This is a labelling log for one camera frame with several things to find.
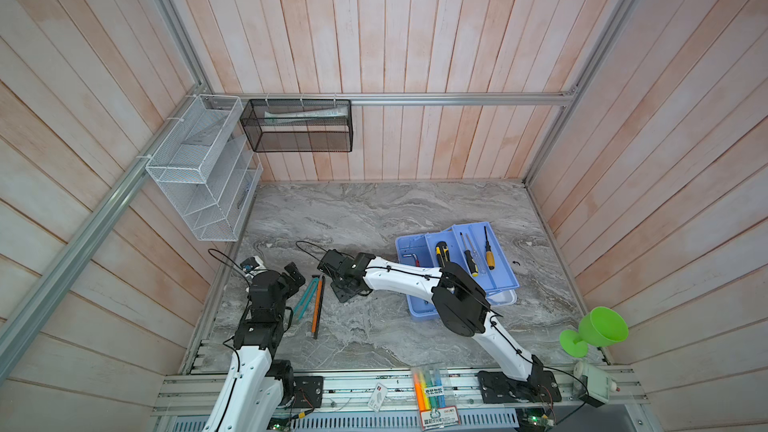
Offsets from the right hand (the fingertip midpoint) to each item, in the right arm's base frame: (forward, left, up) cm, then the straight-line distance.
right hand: (345, 289), depth 92 cm
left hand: (-2, +16, +11) cm, 20 cm away
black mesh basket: (+50, +19, +26) cm, 59 cm away
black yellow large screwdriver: (+9, -30, +9) cm, 33 cm away
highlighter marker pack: (-27, -25, +2) cm, 37 cm away
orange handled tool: (-6, +7, +1) cm, 10 cm away
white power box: (-25, -63, +5) cm, 68 cm away
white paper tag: (-29, -11, +2) cm, 31 cm away
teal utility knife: (-3, +12, +1) cm, 12 cm away
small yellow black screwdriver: (+7, -43, +12) cm, 45 cm away
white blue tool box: (+9, -39, +11) cm, 42 cm away
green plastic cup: (-14, -66, +13) cm, 68 cm away
